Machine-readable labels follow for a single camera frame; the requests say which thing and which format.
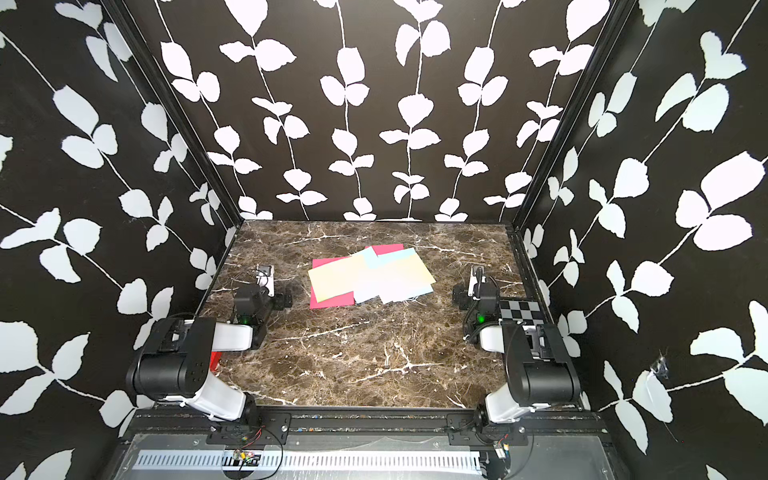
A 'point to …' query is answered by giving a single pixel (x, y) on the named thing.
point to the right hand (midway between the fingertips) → (472, 278)
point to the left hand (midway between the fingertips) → (276, 278)
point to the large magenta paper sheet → (342, 300)
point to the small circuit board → (241, 460)
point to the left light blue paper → (371, 278)
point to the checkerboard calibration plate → (527, 312)
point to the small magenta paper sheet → (386, 248)
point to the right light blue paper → (391, 257)
